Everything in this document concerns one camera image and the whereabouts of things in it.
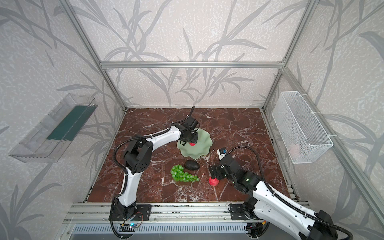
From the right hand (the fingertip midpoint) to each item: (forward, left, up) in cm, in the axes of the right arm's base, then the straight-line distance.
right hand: (215, 161), depth 81 cm
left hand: (+21, +11, -5) cm, 24 cm away
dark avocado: (0, +13, -7) cm, 15 cm away
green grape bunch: (-4, +21, -6) cm, 22 cm away
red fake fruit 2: (-9, +1, -6) cm, 11 cm away
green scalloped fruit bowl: (+13, +8, -10) cm, 18 cm away
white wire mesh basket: (0, -35, +25) cm, 43 cm away
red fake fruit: (+15, +14, -8) cm, 22 cm away
